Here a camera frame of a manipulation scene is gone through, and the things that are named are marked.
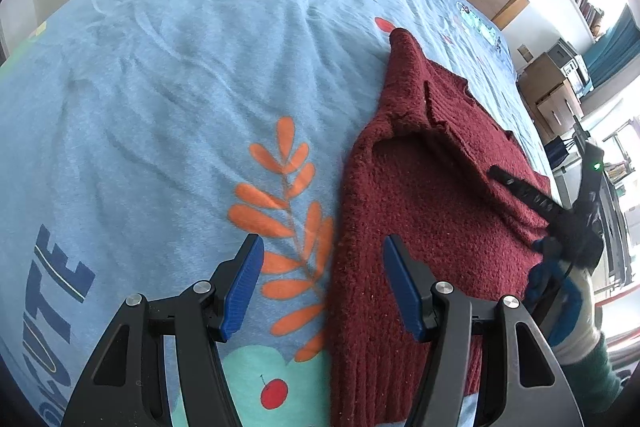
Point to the dark red knit sweater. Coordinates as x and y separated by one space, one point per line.
419 170

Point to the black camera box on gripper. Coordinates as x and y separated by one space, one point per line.
592 173

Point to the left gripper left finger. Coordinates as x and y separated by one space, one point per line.
124 380

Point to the teal curtain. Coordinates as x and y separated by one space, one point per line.
612 52

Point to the grey printer on dresser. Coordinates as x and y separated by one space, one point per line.
572 66

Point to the wooden bedside dresser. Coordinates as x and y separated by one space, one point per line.
549 98

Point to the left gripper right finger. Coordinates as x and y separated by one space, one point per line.
521 383

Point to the black bag by dresser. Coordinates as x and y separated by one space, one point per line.
556 151

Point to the blue patterned bed cover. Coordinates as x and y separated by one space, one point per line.
142 140

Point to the green sleeved right forearm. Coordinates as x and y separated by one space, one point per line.
594 384

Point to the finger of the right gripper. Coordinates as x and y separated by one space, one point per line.
534 199

